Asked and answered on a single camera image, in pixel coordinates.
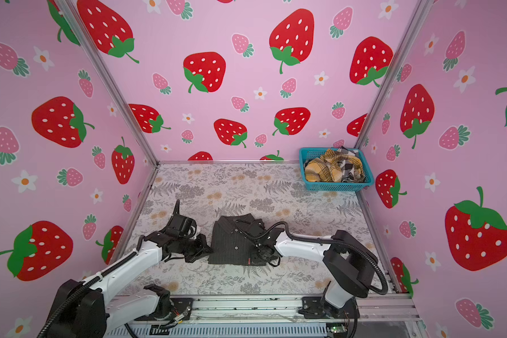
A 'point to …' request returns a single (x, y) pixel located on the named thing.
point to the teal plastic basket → (308, 153)
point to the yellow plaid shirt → (328, 168)
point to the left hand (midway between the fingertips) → (215, 249)
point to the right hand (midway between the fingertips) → (254, 257)
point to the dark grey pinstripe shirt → (229, 244)
